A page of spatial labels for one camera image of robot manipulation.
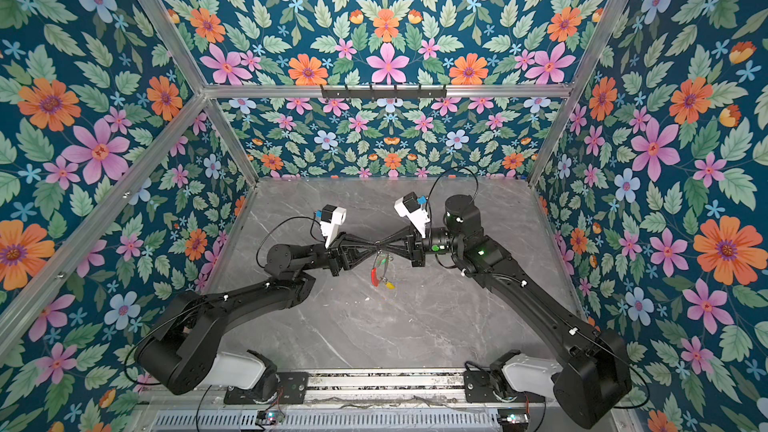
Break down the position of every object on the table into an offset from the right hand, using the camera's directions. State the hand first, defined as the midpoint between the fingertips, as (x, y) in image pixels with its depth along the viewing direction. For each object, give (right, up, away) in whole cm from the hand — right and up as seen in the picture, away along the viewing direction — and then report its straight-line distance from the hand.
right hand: (383, 243), depth 64 cm
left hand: (-2, -1, -3) cm, 4 cm away
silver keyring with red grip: (-2, -8, +3) cm, 9 cm away
